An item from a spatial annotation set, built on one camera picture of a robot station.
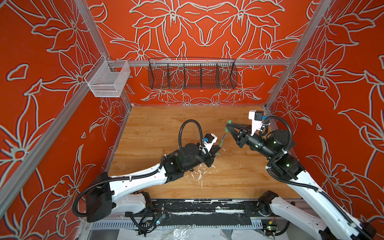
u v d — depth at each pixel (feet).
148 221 2.27
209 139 1.85
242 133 1.78
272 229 2.24
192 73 3.20
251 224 2.28
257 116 1.68
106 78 3.04
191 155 1.67
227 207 2.44
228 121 1.91
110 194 1.32
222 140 2.12
